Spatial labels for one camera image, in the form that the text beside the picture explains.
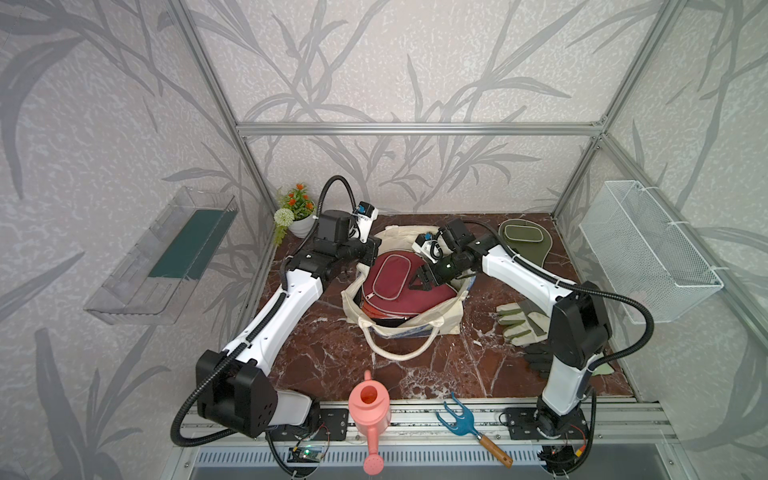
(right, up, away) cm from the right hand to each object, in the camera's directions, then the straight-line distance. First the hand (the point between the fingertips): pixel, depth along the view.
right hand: (416, 280), depth 84 cm
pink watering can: (-11, -26, -18) cm, 33 cm away
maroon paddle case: (-8, -2, -5) cm, 10 cm away
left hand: (-10, +11, -6) cm, 16 cm away
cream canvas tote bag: (-4, +12, 0) cm, 13 cm away
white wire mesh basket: (+51, +5, -22) cm, 55 cm away
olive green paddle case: (+43, +12, +25) cm, 51 cm away
